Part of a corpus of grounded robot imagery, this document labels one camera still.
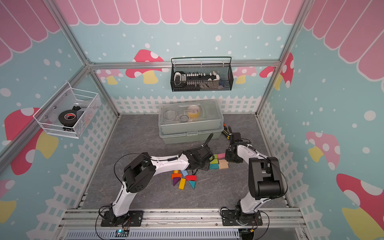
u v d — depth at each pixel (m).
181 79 0.89
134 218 0.74
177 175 0.88
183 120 0.95
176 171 0.89
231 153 0.71
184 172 0.89
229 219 0.74
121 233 0.73
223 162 0.92
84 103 0.79
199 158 0.72
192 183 0.83
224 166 0.92
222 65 0.89
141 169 0.57
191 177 0.86
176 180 0.85
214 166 0.89
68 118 0.71
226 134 1.08
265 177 0.47
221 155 0.94
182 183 0.86
